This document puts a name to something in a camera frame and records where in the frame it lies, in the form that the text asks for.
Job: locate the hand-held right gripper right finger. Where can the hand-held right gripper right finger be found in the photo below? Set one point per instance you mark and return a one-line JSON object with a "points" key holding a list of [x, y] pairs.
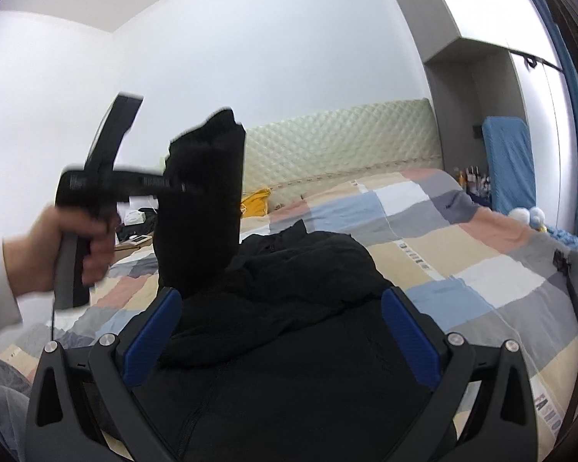
{"points": [[409, 337]]}

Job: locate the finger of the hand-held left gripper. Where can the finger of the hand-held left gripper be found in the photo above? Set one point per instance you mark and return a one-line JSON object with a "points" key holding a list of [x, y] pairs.
{"points": [[183, 186]]}

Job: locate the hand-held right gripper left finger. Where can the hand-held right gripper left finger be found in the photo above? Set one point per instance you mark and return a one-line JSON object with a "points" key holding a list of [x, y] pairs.
{"points": [[150, 337]]}

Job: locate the black puffer jacket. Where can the black puffer jacket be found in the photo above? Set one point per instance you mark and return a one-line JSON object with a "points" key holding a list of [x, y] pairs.
{"points": [[289, 322]]}

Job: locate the person's left hand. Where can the person's left hand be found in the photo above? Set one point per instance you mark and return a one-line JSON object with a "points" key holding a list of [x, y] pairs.
{"points": [[33, 255]]}

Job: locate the black bag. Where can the black bag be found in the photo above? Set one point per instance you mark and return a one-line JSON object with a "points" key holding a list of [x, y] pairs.
{"points": [[142, 224]]}

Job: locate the white flat device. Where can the white flat device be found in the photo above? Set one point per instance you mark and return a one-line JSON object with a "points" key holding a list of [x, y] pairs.
{"points": [[140, 237]]}

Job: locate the yellow pillow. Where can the yellow pillow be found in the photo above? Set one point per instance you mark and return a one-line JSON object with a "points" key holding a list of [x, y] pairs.
{"points": [[256, 204]]}

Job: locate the patchwork checked quilt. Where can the patchwork checked quilt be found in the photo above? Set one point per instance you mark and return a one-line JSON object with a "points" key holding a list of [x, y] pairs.
{"points": [[462, 260]]}

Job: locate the cream quilted headboard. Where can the cream quilted headboard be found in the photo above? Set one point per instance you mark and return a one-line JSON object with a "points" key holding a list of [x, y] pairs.
{"points": [[342, 149]]}

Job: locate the row of cosmetic bottles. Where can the row of cosmetic bottles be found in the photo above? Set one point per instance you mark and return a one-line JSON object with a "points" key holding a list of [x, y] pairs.
{"points": [[472, 183]]}

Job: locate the blue crumpled cloth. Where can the blue crumpled cloth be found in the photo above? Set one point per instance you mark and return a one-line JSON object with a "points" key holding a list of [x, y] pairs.
{"points": [[563, 238]]}

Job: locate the blue towel on chair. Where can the blue towel on chair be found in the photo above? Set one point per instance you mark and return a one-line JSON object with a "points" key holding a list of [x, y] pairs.
{"points": [[508, 168]]}

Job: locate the grey built-in wardrobe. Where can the grey built-in wardrobe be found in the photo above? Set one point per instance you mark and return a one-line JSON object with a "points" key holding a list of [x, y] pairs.
{"points": [[462, 9]]}

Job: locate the black hanging rail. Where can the black hanging rail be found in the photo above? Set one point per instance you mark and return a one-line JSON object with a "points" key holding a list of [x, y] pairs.
{"points": [[534, 59]]}

